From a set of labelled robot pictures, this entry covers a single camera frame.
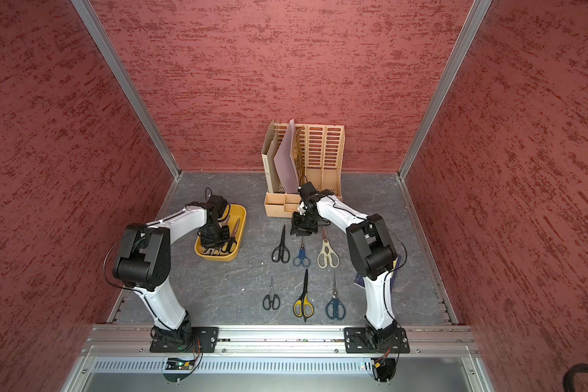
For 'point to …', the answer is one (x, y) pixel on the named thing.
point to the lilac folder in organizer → (286, 162)
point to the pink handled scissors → (211, 251)
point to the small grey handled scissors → (271, 298)
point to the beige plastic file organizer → (320, 150)
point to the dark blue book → (359, 280)
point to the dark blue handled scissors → (336, 309)
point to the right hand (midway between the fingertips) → (294, 235)
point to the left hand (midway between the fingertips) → (221, 248)
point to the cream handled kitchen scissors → (327, 256)
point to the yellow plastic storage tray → (236, 220)
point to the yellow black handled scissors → (302, 307)
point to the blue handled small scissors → (301, 260)
